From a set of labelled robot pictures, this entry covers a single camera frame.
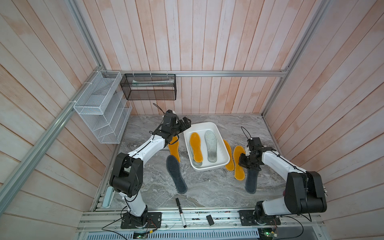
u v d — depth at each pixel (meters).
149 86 1.04
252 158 0.67
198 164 0.93
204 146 1.02
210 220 0.74
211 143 1.03
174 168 0.90
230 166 0.93
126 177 0.49
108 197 0.77
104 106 0.72
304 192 0.43
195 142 1.02
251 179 0.86
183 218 0.74
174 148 1.01
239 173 0.86
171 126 0.70
